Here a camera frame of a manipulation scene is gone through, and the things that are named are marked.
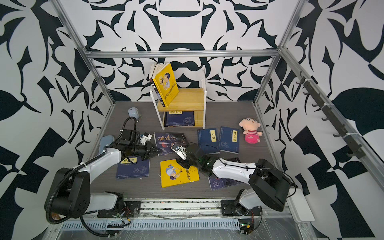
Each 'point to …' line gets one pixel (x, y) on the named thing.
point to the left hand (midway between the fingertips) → (162, 149)
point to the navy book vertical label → (208, 140)
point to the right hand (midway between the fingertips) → (180, 151)
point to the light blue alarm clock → (133, 112)
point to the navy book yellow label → (179, 118)
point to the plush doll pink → (251, 133)
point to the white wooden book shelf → (187, 99)
